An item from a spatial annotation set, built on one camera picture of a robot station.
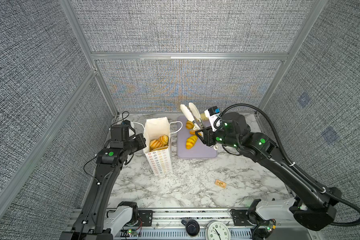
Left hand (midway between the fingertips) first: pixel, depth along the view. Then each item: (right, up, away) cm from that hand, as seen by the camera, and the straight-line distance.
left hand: (146, 138), depth 74 cm
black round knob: (+23, -42, -4) cm, 48 cm away
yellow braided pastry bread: (+7, -2, +15) cm, 17 cm away
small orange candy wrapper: (+40, -26, +10) cm, 48 cm away
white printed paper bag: (+7, -12, +2) cm, 14 cm away
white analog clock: (+34, -41, -7) cm, 54 cm away
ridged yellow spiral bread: (+3, -4, +12) cm, 13 cm away
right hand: (+25, +5, -8) cm, 27 cm away
